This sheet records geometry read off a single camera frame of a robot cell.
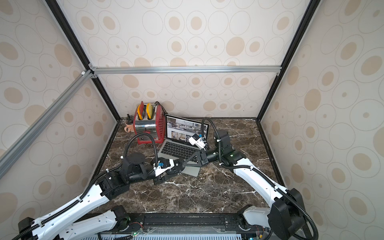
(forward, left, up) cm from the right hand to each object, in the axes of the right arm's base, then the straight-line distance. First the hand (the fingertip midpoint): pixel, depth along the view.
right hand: (186, 169), depth 62 cm
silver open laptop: (+31, +11, -26) cm, 42 cm away
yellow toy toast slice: (+45, +29, -7) cm, 54 cm away
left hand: (+2, +5, -3) cm, 6 cm away
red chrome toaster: (+34, +24, -11) cm, 43 cm away
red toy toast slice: (+42, +33, -4) cm, 54 cm away
